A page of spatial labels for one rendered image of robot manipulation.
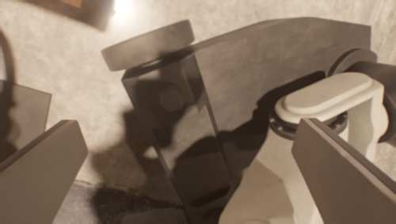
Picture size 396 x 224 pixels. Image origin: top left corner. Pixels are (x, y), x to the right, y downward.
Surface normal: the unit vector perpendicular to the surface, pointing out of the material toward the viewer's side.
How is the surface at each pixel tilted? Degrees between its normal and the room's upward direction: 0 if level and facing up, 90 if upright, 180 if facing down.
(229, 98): 0
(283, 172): 90
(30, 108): 0
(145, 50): 6
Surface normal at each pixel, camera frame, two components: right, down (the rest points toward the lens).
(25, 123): 0.26, 0.36
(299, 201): -0.29, -0.86
